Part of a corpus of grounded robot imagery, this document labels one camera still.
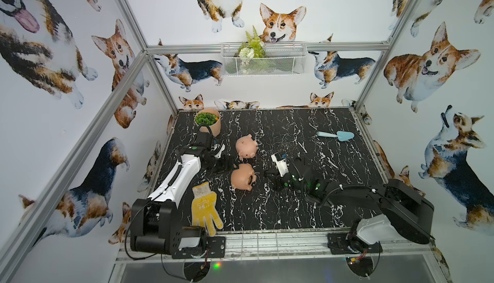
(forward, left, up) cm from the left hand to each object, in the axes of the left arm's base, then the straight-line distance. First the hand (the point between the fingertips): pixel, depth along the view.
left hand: (233, 165), depth 83 cm
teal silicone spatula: (+23, -58, -11) cm, 64 cm away
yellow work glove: (-15, +13, -11) cm, 23 cm away
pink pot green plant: (+29, +15, 0) cm, 32 cm away
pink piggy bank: (+12, -5, -4) cm, 14 cm away
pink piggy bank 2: (-4, -4, -4) cm, 7 cm away
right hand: (-5, -13, +1) cm, 14 cm away
